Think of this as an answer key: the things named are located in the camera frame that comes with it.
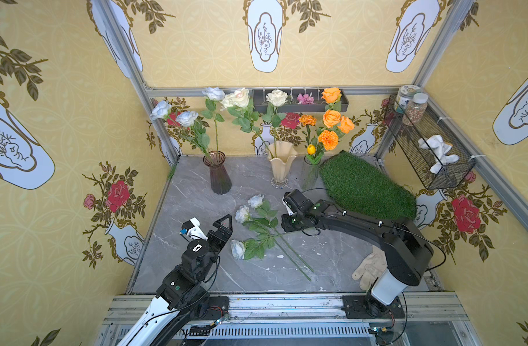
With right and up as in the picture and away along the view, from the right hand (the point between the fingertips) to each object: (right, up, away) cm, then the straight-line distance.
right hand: (286, 220), depth 89 cm
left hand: (-24, +2, -13) cm, 28 cm away
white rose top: (-7, 0, +9) cm, 11 cm away
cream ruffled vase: (-2, +28, +12) cm, 31 cm away
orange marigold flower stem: (+8, +41, -2) cm, 41 cm away
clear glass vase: (+12, +19, +13) cm, 26 cm away
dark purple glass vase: (-30, +16, +11) cm, 35 cm away
